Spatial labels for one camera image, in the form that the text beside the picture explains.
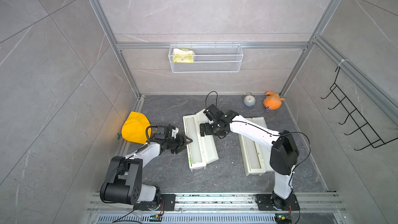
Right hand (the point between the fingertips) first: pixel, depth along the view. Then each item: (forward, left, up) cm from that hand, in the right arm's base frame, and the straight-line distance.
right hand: (207, 132), depth 86 cm
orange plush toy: (+27, -47, -3) cm, 54 cm away
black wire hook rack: (-11, -64, +21) cm, 68 cm away
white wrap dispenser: (-6, 0, -2) cm, 6 cm away
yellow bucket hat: (+11, +49, -10) cm, 51 cm away
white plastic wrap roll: (-6, +8, -5) cm, 11 cm away
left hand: (-3, +10, -4) cm, 11 cm away
